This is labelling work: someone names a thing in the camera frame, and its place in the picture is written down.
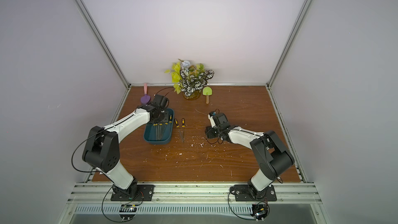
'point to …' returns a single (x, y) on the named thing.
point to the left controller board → (127, 211)
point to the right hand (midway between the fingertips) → (208, 127)
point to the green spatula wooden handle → (207, 91)
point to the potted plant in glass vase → (189, 79)
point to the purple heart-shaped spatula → (145, 99)
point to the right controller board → (259, 211)
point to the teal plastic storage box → (159, 133)
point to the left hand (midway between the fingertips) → (166, 116)
